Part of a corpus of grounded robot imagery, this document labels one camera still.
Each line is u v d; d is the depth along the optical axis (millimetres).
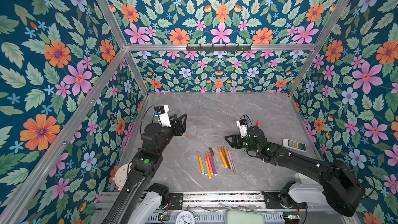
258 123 1023
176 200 737
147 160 493
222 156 880
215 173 820
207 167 840
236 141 720
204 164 842
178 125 602
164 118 592
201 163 849
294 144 907
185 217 672
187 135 983
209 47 923
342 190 412
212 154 884
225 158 866
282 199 656
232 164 847
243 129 743
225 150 904
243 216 679
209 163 845
